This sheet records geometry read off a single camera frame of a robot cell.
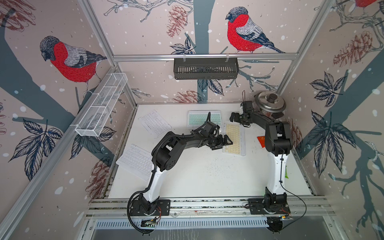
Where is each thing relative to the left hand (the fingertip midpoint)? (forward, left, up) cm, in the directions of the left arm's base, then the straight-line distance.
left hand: (230, 144), depth 90 cm
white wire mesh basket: (+11, +73, +24) cm, 77 cm away
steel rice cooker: (+24, -26, +12) cm, 38 cm away
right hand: (+24, -8, -4) cm, 26 cm away
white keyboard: (+21, +52, -6) cm, 56 cm away
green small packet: (-16, -30, -5) cm, 35 cm away
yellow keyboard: (+13, -6, -6) cm, 15 cm away
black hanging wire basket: (+48, +14, +23) cm, 55 cm away
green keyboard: (+22, +22, -3) cm, 32 cm away
